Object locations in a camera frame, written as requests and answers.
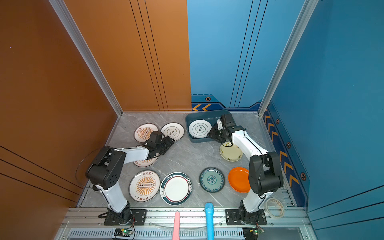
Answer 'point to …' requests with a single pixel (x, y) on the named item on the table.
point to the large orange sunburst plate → (144, 185)
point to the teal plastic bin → (211, 117)
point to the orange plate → (238, 179)
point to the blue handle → (209, 210)
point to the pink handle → (176, 234)
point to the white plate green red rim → (176, 188)
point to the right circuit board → (251, 233)
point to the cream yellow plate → (231, 154)
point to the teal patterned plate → (212, 179)
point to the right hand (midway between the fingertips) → (208, 135)
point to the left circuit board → (125, 232)
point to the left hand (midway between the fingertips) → (174, 141)
